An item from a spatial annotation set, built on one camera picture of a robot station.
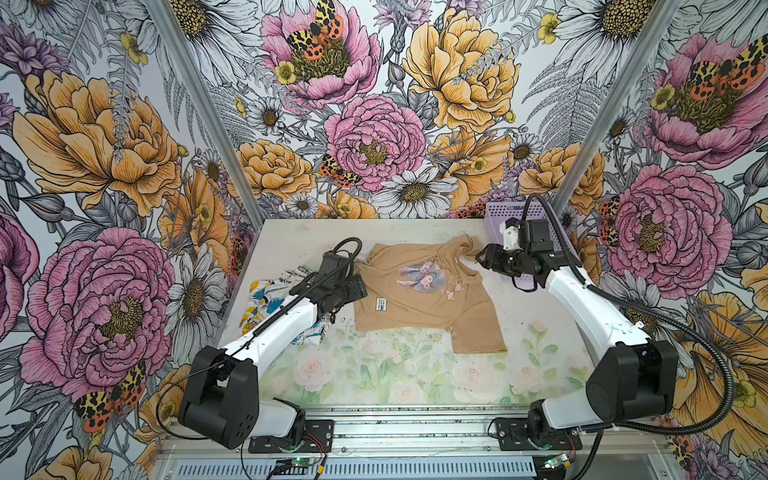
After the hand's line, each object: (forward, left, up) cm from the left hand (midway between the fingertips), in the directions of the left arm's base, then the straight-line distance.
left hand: (352, 307), depth 88 cm
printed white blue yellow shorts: (+10, +30, -7) cm, 32 cm away
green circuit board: (-36, +10, -9) cm, 38 cm away
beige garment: (+12, -25, -8) cm, 29 cm away
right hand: (+5, -37, +9) cm, 39 cm away
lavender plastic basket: (+43, -55, -4) cm, 70 cm away
